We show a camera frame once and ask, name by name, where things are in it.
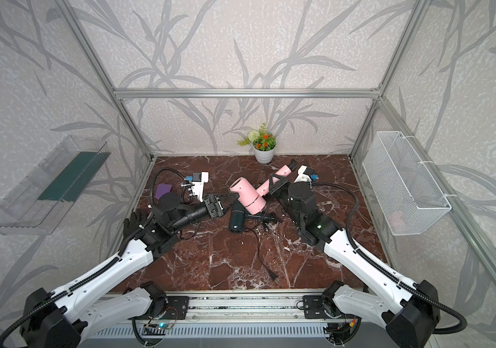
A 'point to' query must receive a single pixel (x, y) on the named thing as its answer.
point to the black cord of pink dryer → (259, 261)
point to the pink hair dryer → (251, 197)
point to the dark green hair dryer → (238, 217)
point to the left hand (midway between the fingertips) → (234, 198)
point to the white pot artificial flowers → (263, 144)
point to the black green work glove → (135, 220)
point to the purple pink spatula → (162, 189)
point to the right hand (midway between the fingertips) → (269, 175)
